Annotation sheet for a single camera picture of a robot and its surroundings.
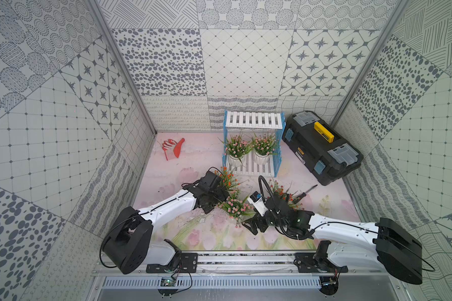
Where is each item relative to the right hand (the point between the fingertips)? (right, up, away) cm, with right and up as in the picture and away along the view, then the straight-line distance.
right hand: (250, 217), depth 80 cm
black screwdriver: (+27, +6, +13) cm, 31 cm away
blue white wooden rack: (-5, +44, +8) cm, 45 cm away
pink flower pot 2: (-6, +31, +13) cm, 34 cm away
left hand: (-9, +6, +3) cm, 11 cm away
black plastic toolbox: (+36, +31, +11) cm, 49 cm away
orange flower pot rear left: (-11, +17, +2) cm, 20 cm away
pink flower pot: (+8, +31, +13) cm, 34 cm away
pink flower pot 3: (-7, +6, -6) cm, 11 cm away
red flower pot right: (+12, +12, -1) cm, 17 cm away
